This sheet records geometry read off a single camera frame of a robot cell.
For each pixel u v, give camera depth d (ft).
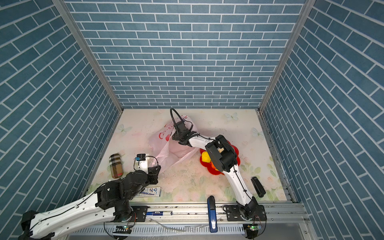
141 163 2.11
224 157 1.95
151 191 2.63
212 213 2.32
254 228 2.32
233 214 2.41
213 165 2.80
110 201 1.67
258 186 2.64
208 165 2.83
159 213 2.41
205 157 2.84
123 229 2.37
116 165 2.85
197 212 2.47
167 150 2.54
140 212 2.42
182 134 2.64
